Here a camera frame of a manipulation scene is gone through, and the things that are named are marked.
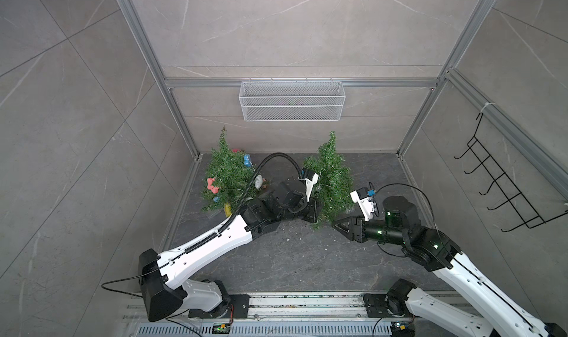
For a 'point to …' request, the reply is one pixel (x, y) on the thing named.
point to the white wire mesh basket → (292, 101)
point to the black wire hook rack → (527, 213)
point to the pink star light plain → (215, 190)
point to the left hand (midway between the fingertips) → (327, 203)
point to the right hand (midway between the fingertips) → (338, 225)
